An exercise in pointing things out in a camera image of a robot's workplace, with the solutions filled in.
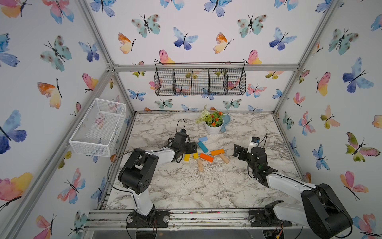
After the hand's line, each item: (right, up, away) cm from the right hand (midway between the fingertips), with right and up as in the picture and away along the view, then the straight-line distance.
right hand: (242, 144), depth 88 cm
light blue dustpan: (-4, +16, +28) cm, 33 cm away
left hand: (-29, -1, +9) cm, 30 cm away
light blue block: (-22, +2, +17) cm, 28 cm away
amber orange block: (-16, -6, +10) cm, 19 cm away
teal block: (-23, -3, +13) cm, 27 cm away
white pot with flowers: (-16, +14, +9) cm, 23 cm away
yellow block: (-33, -9, +7) cm, 35 cm away
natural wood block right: (-9, -10, +8) cm, 16 cm away
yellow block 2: (-28, -8, +8) cm, 30 cm away
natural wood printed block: (-24, -13, +3) cm, 28 cm away
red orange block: (-21, -9, +8) cm, 24 cm away
